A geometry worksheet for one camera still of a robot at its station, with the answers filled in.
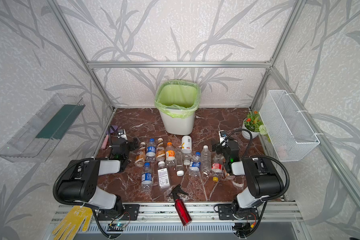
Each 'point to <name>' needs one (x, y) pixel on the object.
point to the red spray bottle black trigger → (185, 217)
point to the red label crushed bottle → (217, 162)
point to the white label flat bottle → (163, 176)
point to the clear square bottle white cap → (179, 162)
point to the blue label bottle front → (146, 178)
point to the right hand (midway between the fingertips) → (220, 134)
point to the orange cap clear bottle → (170, 153)
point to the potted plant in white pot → (254, 123)
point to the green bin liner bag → (177, 98)
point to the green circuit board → (115, 227)
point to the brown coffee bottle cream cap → (160, 150)
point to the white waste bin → (171, 125)
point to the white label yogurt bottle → (186, 144)
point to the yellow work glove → (68, 228)
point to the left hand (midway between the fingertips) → (129, 133)
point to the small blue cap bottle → (195, 165)
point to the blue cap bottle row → (151, 151)
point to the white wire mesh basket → (285, 127)
